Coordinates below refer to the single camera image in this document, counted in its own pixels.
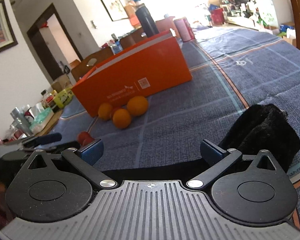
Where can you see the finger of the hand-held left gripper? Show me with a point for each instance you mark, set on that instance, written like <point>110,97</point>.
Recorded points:
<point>48,138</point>

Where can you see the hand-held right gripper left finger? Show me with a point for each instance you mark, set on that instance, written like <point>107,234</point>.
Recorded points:
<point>92,152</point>

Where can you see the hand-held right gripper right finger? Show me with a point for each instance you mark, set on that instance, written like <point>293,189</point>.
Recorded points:
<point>212,152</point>

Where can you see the orange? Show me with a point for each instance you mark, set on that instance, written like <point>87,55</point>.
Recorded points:
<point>121,118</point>
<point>104,111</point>
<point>137,105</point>

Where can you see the orange cardboard box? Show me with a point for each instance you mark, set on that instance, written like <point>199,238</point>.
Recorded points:
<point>140,75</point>

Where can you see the green tissue packet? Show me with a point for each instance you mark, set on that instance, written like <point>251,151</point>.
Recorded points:
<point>41,120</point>

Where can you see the silver metal container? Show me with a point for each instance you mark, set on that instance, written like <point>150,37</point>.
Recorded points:
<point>21,120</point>

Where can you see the yellow-green plastic tub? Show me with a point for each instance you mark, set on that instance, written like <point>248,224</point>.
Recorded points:
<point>63,98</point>

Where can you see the black fuzzy cloth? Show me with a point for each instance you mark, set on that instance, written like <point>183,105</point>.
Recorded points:
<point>260,130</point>

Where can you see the brown cardboard box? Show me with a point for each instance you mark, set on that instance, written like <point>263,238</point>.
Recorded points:
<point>61,82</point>

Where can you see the blue patterned tablecloth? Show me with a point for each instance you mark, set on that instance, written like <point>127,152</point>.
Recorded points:
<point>190,100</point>

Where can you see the wooden chair with heart cutout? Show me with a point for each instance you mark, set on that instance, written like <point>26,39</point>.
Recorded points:
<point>100,56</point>

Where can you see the blue water bottle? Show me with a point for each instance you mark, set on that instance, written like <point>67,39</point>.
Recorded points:
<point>117,47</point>

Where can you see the pink and red can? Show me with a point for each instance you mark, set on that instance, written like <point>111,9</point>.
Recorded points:
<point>184,30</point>

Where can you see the red shopping basket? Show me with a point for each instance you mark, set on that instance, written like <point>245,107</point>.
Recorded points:
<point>217,16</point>

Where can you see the black thermos bottle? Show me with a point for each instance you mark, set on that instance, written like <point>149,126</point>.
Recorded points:
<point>147,20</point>

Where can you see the blue cardboard box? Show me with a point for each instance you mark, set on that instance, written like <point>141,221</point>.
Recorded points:
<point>287,27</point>

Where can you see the white chest freezer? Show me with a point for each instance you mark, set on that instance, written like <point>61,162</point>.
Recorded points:
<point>271,10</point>

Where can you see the dark wooden door frame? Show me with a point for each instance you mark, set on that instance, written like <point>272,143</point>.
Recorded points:
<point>36,32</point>

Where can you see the large framed wall picture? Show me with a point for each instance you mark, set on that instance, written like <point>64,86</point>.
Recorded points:
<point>0,27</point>

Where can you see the framed wall painting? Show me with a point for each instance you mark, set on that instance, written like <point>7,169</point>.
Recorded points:
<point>112,6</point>

